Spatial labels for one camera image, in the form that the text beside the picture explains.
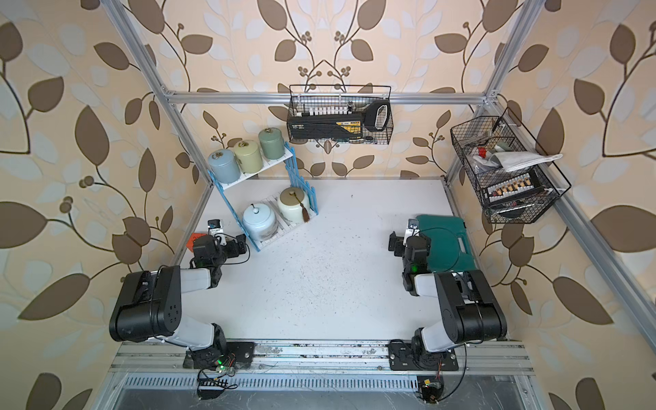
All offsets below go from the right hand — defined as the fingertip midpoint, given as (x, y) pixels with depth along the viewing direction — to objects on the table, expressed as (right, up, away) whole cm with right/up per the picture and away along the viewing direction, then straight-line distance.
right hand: (409, 233), depth 93 cm
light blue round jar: (-55, +5, -2) cm, 55 cm away
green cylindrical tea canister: (-49, +32, -9) cm, 59 cm away
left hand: (-66, 0, +1) cm, 66 cm away
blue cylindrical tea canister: (-61, +23, -17) cm, 67 cm away
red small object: (-70, -1, -20) cm, 73 cm away
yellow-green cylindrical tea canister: (-55, +27, -13) cm, 62 cm away
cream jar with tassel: (-44, +10, +5) cm, 45 cm away
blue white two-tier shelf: (-41, +20, +7) cm, 46 cm away
